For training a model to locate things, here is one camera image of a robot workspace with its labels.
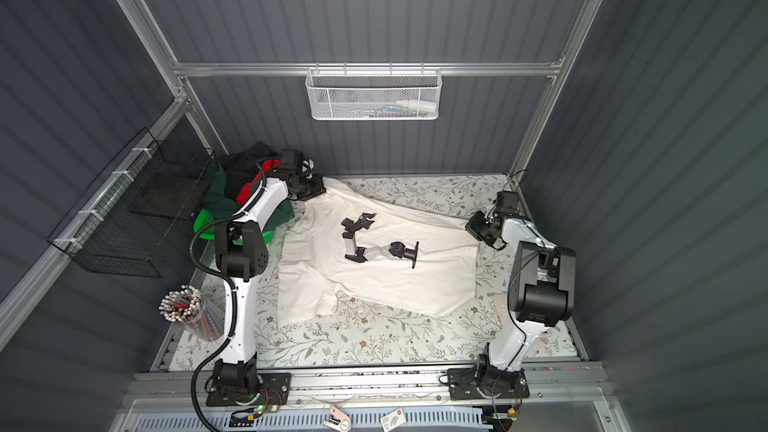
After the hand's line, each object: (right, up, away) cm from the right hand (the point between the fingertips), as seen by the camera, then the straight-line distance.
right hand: (472, 227), depth 97 cm
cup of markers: (-74, -18, -26) cm, 80 cm away
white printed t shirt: (-52, -15, -3) cm, 54 cm away
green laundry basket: (-89, +3, +2) cm, 89 cm away
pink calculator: (+5, -21, -10) cm, 24 cm away
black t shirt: (-82, +21, +11) cm, 85 cm away
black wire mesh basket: (-91, +3, -26) cm, 95 cm away
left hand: (-50, +14, +8) cm, 53 cm away
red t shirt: (-78, +13, +8) cm, 80 cm away
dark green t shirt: (-86, +8, +5) cm, 87 cm away
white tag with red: (-26, -43, -28) cm, 58 cm away
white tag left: (-39, -42, -29) cm, 64 cm away
